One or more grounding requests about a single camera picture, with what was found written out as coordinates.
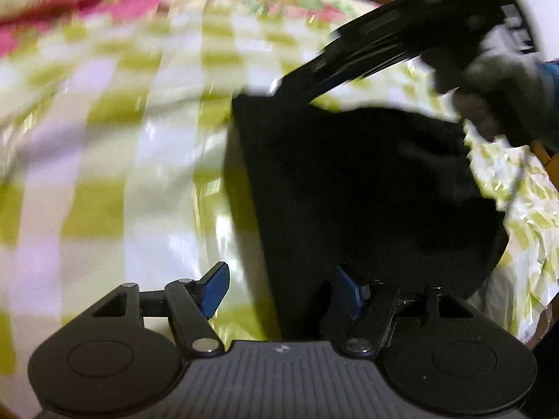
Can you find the black pants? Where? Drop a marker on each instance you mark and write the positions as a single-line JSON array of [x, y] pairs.
[[358, 192]]

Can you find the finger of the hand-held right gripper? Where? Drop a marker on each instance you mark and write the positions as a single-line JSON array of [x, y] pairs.
[[384, 13], [349, 72]]

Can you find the person's right hand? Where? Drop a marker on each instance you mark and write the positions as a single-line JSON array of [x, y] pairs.
[[502, 91]]

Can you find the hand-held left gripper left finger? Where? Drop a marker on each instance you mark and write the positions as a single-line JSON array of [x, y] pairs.
[[216, 290]]

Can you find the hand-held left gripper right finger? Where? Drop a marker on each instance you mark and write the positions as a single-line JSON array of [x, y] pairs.
[[349, 292]]

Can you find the checked cartoon print quilt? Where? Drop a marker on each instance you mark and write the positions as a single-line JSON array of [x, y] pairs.
[[109, 161]]

